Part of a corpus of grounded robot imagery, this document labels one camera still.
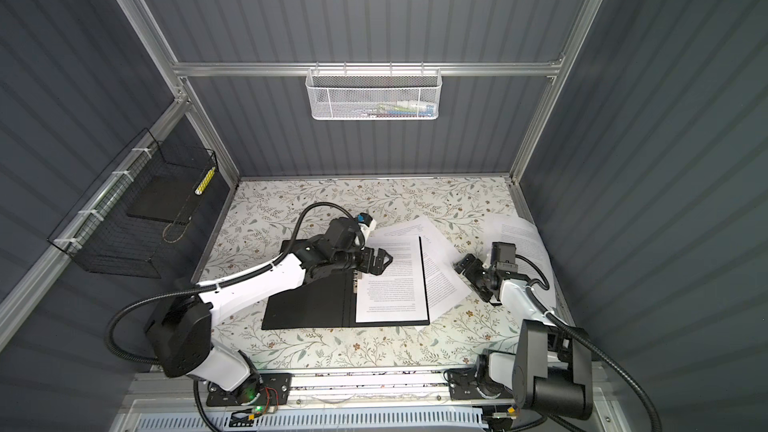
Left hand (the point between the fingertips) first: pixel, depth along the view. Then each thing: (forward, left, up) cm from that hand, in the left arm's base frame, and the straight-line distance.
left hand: (380, 254), depth 83 cm
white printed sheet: (-6, -5, -13) cm, 16 cm away
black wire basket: (-3, +62, +17) cm, 64 cm away
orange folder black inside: (-8, +16, -13) cm, 22 cm away
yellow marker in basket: (+17, +47, +14) cm, 52 cm away
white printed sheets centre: (-4, -20, -13) cm, 25 cm away
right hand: (-3, -27, -10) cm, 29 cm away
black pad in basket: (+9, +53, +17) cm, 56 cm away
